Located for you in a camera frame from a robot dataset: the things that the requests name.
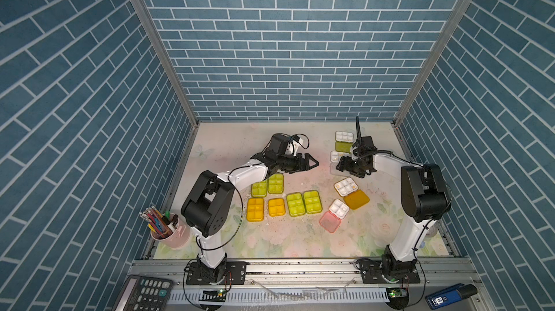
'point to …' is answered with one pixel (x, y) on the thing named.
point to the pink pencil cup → (178, 236)
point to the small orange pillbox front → (276, 207)
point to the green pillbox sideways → (259, 189)
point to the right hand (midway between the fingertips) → (345, 169)
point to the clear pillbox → (335, 157)
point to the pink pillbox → (331, 220)
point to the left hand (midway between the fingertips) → (317, 167)
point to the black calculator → (143, 293)
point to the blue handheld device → (450, 294)
